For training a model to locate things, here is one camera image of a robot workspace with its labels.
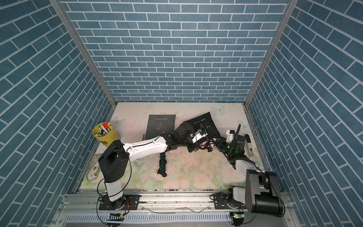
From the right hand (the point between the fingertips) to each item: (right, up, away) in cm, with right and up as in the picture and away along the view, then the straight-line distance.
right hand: (213, 139), depth 87 cm
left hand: (-7, -2, -5) cm, 8 cm away
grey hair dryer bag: (-40, +8, +20) cm, 46 cm away
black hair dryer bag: (-5, +8, +4) cm, 10 cm away
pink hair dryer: (-2, -1, -2) cm, 3 cm away
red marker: (-68, +9, +1) cm, 69 cm away
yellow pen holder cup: (-67, +4, -2) cm, 67 cm away
